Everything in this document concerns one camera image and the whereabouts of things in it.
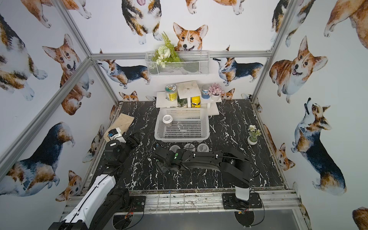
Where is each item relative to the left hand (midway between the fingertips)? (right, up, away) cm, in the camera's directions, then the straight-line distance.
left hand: (134, 130), depth 82 cm
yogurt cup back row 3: (+31, -11, +6) cm, 34 cm away
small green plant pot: (+25, +18, +28) cm, 42 cm away
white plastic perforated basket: (+30, +1, +25) cm, 39 cm away
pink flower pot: (+48, +24, +11) cm, 55 cm away
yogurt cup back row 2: (+22, -11, +6) cm, 25 cm away
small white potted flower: (+72, -7, +11) cm, 73 cm away
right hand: (+17, -14, 0) cm, 22 cm away
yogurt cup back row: (+15, +6, +19) cm, 25 cm away
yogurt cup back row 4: (+39, -11, +6) cm, 41 cm away
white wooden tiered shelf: (+28, +25, +16) cm, 41 cm away
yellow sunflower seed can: (+19, +24, +14) cm, 33 cm away
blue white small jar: (+42, +26, +16) cm, 52 cm away
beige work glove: (-20, +3, +28) cm, 35 cm away
